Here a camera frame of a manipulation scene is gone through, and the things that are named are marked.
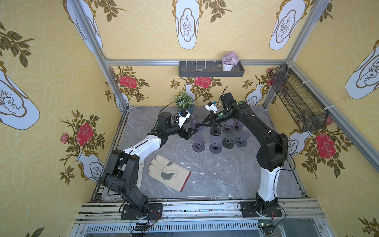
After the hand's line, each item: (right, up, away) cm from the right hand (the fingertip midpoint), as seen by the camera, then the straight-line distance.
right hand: (201, 126), depth 81 cm
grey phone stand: (-2, +2, +2) cm, 4 cm away
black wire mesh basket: (+59, +11, +3) cm, 60 cm away
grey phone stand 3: (+11, -14, +15) cm, 23 cm away
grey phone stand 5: (+20, -3, +25) cm, 33 cm away
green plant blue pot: (-10, +17, +23) cm, 30 cm away
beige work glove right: (-18, -27, +4) cm, 33 cm away
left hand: (-4, +1, +4) cm, 6 cm away
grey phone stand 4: (+27, -8, +13) cm, 31 cm away
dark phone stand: (+19, -11, +13) cm, 25 cm away
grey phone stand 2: (0, -12, +11) cm, 17 cm away
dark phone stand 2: (+12, -4, +25) cm, 28 cm away
